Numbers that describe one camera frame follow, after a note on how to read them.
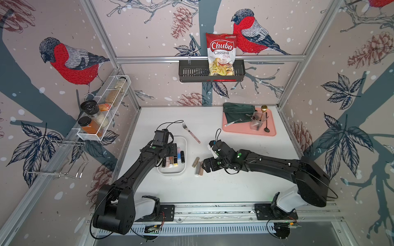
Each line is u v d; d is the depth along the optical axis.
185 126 1.08
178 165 0.90
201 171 0.86
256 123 1.03
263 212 0.73
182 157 0.92
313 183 0.43
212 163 0.72
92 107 0.62
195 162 0.90
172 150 0.78
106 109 0.70
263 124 1.03
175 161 0.90
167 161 0.90
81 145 0.58
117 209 0.40
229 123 1.10
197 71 1.07
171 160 0.90
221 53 0.83
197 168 0.88
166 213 0.73
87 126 0.60
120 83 0.86
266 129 1.07
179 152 0.93
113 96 0.78
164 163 0.90
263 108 1.01
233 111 1.17
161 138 0.67
